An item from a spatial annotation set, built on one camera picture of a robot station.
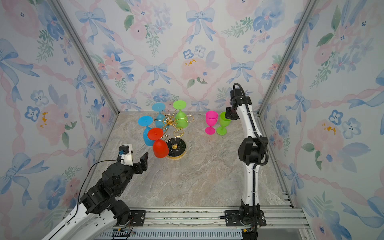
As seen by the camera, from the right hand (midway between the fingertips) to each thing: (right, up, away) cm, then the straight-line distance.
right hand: (231, 115), depth 97 cm
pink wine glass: (-13, -1, +2) cm, 13 cm away
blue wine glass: (-48, -4, -22) cm, 53 cm away
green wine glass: (-5, -5, -2) cm, 7 cm away
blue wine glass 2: (-44, -3, -11) cm, 45 cm away
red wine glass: (-42, -18, -19) cm, 49 cm away
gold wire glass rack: (-35, -20, +1) cm, 41 cm away
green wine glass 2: (-31, -3, -11) cm, 33 cm away
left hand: (-50, -19, -26) cm, 59 cm away
